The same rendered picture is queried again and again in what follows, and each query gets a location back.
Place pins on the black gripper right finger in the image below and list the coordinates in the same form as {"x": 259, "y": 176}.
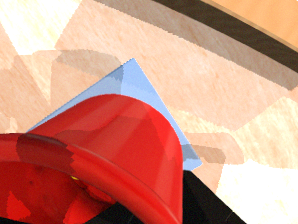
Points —
{"x": 202, "y": 205}

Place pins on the red cup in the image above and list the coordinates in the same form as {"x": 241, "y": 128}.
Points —
{"x": 117, "y": 148}

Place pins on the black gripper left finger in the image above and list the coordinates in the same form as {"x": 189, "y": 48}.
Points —
{"x": 115, "y": 214}

